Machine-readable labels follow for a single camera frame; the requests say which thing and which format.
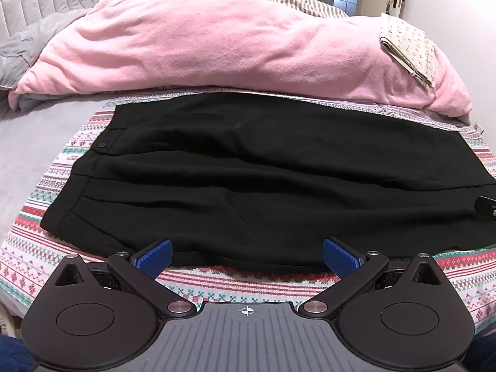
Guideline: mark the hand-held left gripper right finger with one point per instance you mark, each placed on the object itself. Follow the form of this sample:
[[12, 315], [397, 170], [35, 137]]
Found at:
[[340, 257]]

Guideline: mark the folded floral cloth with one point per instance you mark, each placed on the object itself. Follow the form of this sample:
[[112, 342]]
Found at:
[[409, 44]]

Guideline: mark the pink fleece blanket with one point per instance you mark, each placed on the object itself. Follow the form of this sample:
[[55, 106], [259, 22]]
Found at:
[[232, 42]]

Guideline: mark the grey bed sheet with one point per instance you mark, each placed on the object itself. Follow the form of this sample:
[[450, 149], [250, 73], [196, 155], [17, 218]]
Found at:
[[35, 151]]

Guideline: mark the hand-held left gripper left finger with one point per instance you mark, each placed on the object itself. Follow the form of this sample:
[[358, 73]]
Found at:
[[155, 257]]

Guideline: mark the patterned knit-print blanket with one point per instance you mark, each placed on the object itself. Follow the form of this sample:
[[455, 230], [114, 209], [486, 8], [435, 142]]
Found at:
[[46, 248]]

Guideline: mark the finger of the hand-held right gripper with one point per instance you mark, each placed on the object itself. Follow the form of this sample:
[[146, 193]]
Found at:
[[486, 206]]

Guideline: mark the padded grey headboard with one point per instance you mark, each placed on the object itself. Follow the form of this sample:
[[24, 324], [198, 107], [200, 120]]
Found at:
[[42, 2]]

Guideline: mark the black pants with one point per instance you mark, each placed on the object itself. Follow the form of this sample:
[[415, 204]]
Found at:
[[263, 178]]

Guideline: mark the grey quilt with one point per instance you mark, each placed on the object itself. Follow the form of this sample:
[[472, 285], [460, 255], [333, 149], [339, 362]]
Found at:
[[27, 42]]

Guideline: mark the person's dark blue clothing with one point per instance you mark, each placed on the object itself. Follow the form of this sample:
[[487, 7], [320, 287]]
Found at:
[[11, 356]]

